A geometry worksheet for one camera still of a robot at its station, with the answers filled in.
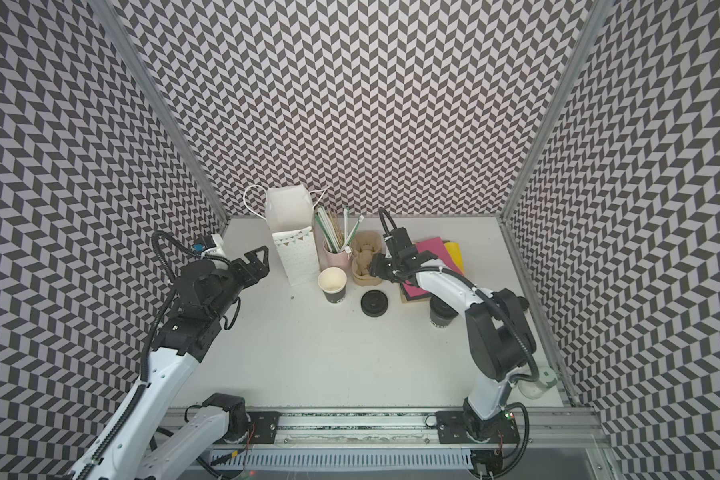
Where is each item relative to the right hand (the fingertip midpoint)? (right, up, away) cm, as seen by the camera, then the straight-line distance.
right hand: (374, 276), depth 90 cm
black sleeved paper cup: (-14, -2, +5) cm, 15 cm away
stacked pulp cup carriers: (-3, +9, +15) cm, 18 cm away
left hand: (-29, +7, -17) cm, 34 cm away
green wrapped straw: (-9, +10, +7) cm, 15 cm away
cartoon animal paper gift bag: (-29, +19, +10) cm, 36 cm away
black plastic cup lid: (0, -9, +4) cm, 10 cm away
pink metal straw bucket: (-15, +5, +9) cm, 18 cm away
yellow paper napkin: (+28, +7, +13) cm, 32 cm away
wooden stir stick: (-13, +15, +9) cm, 22 cm away
